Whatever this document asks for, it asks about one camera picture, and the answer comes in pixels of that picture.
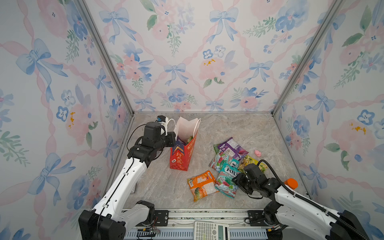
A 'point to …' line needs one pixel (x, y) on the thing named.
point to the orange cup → (291, 182)
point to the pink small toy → (258, 153)
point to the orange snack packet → (202, 185)
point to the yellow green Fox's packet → (190, 138)
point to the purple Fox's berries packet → (179, 145)
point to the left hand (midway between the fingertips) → (176, 133)
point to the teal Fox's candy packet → (224, 184)
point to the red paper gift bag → (185, 133)
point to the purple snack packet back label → (232, 149)
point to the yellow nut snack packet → (247, 160)
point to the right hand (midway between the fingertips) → (232, 180)
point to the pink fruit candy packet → (220, 157)
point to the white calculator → (211, 231)
